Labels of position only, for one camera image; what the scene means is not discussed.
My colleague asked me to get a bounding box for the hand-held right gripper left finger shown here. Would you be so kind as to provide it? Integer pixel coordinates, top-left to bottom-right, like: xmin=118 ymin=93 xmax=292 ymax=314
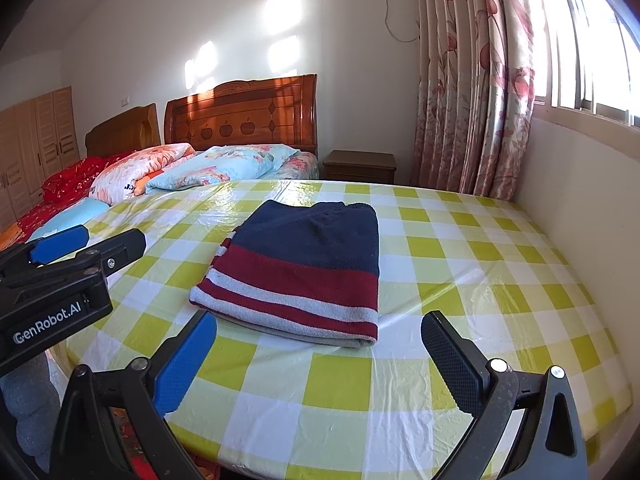
xmin=50 ymin=310 xmax=218 ymax=480

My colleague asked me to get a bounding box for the person's left forearm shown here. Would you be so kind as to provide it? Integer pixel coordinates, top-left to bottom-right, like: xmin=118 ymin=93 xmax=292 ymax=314
xmin=0 ymin=355 xmax=63 ymax=476

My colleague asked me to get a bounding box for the wooden nightstand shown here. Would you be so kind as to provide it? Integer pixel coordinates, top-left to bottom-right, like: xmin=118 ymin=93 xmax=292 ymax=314
xmin=323 ymin=149 xmax=397 ymax=184

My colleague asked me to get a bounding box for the red grey striped sweater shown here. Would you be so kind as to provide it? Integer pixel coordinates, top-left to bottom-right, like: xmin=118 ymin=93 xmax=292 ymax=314
xmin=189 ymin=200 xmax=379 ymax=348

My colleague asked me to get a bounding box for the plain wooden headboard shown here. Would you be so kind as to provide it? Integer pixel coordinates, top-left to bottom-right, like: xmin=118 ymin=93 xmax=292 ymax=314
xmin=85 ymin=103 xmax=162 ymax=158

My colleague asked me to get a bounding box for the red patterned bed sheet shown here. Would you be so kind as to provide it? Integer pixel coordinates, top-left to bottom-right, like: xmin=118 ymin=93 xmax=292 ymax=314
xmin=15 ymin=156 xmax=131 ymax=231

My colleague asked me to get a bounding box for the carved wooden headboard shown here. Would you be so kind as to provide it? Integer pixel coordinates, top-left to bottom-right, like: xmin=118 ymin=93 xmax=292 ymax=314
xmin=164 ymin=74 xmax=319 ymax=158

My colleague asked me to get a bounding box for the pink floral curtain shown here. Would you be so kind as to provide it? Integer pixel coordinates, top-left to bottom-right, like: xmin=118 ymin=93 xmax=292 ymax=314
xmin=410 ymin=0 xmax=556 ymax=203

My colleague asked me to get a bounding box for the red floral quilted cloth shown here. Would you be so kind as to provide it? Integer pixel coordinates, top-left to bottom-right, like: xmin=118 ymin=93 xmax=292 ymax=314
xmin=107 ymin=405 xmax=221 ymax=480

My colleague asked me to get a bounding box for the yellow white checked tablecloth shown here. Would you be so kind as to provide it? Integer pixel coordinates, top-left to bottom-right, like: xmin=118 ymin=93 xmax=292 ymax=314
xmin=65 ymin=178 xmax=635 ymax=480

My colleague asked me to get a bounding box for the wooden wardrobe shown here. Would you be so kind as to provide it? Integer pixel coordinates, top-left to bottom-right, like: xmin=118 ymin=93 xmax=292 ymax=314
xmin=0 ymin=86 xmax=81 ymax=233

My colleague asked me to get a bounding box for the light blue cloud pillow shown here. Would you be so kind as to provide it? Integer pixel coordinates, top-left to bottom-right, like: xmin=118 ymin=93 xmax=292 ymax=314
xmin=25 ymin=197 xmax=111 ymax=243

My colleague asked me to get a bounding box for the barred window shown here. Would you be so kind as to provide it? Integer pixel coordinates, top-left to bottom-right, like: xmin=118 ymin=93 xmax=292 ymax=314
xmin=532 ymin=0 xmax=640 ymax=126

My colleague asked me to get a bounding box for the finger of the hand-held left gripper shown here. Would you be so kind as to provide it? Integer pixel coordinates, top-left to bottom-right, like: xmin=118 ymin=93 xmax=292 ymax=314
xmin=0 ymin=225 xmax=91 ymax=281
xmin=50 ymin=228 xmax=147 ymax=281

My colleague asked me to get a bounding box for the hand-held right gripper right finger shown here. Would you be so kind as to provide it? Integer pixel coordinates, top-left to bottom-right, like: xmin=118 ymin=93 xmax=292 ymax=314
xmin=421 ymin=311 xmax=588 ymax=480

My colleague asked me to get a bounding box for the thin wall cable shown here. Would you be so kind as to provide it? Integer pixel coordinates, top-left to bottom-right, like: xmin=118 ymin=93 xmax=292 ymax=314
xmin=382 ymin=0 xmax=420 ymax=43

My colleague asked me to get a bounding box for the light blue floral quilt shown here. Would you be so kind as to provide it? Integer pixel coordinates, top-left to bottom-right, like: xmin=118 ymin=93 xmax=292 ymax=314
xmin=145 ymin=144 xmax=301 ymax=191

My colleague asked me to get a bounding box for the pink floral quilt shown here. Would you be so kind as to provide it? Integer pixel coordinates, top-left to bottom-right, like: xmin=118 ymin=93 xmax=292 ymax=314
xmin=89 ymin=143 xmax=196 ymax=206

